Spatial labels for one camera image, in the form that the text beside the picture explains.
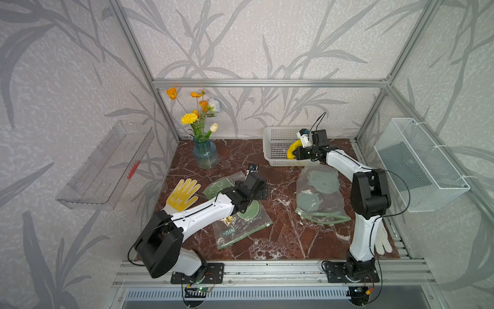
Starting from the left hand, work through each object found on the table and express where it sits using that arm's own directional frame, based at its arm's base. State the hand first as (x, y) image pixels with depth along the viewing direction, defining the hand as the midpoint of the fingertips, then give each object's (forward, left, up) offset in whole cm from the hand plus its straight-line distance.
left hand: (256, 188), depth 86 cm
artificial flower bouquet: (+26, +28, +19) cm, 42 cm away
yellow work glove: (+2, +37, -12) cm, 39 cm away
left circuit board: (-36, +19, -11) cm, 43 cm away
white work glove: (-19, -55, -10) cm, 59 cm away
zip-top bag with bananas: (-13, +7, -10) cm, 18 cm away
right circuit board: (-38, -40, -14) cm, 57 cm away
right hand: (+22, -19, 0) cm, 29 cm away
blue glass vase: (+21, +27, -1) cm, 34 cm away
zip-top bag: (+3, -32, -11) cm, 34 cm away
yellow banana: (+23, -19, +3) cm, 30 cm away
